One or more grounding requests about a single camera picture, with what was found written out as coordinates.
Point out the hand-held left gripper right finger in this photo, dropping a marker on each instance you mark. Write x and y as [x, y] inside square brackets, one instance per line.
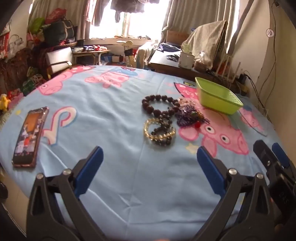
[210, 171]

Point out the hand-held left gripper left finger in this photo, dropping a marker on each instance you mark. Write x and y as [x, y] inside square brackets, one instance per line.
[90, 169]

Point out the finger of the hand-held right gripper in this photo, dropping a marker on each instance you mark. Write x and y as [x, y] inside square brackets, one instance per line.
[262, 151]
[280, 154]

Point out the green plastic basket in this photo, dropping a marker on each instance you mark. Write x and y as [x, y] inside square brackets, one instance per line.
[215, 99]

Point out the blue pig-print blanket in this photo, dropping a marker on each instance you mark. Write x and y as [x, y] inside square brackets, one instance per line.
[115, 115]

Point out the smartphone with lit screen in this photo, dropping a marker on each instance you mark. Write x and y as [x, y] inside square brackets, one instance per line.
[29, 136]

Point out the black power adapter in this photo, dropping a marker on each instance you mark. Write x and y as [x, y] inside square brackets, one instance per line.
[243, 78]

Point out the white wooden rack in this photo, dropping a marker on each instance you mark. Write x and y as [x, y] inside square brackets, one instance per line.
[227, 69]

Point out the clear bag of biscuits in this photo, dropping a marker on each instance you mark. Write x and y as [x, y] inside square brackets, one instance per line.
[201, 65]

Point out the yellow plush toy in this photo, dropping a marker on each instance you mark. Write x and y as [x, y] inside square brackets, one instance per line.
[4, 102]

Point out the white enamel mug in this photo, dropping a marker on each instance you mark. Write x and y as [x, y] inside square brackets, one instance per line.
[185, 61]

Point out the small wooden table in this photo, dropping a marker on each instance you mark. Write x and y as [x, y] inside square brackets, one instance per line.
[90, 53]

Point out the white folded board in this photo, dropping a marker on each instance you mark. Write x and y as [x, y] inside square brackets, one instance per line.
[59, 56]

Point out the dark wooden desk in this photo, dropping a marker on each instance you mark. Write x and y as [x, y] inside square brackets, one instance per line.
[161, 60]

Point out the white wooden stand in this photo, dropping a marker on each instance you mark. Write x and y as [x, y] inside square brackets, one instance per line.
[127, 52]

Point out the grey cloth cover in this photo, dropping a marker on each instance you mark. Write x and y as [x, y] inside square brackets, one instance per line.
[208, 39]

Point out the blue cloth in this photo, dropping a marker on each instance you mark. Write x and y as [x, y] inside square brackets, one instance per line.
[170, 47]

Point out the cardboard box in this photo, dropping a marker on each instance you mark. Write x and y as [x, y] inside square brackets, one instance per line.
[178, 36]

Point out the dark green duffel bag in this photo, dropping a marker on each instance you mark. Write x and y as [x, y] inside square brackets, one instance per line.
[59, 32]

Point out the green plastic bag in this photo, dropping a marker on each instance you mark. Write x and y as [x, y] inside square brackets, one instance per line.
[37, 25]

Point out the beige window curtain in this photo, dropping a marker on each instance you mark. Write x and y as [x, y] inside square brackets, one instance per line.
[196, 11]
[57, 7]

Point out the red bag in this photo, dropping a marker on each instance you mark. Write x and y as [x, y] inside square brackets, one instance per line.
[55, 15]

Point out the hanging dark clothes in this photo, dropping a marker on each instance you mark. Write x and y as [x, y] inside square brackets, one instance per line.
[129, 5]

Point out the round wall sticker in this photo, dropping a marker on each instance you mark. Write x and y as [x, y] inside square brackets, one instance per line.
[270, 32]

